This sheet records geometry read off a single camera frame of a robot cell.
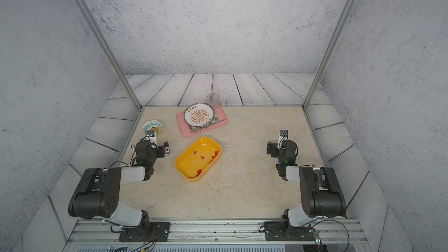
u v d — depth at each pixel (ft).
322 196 1.51
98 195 1.49
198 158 3.18
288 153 2.35
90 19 2.65
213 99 3.91
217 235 2.38
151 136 2.70
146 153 2.40
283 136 2.64
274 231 2.38
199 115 3.76
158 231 2.39
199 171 2.98
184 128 3.58
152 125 3.54
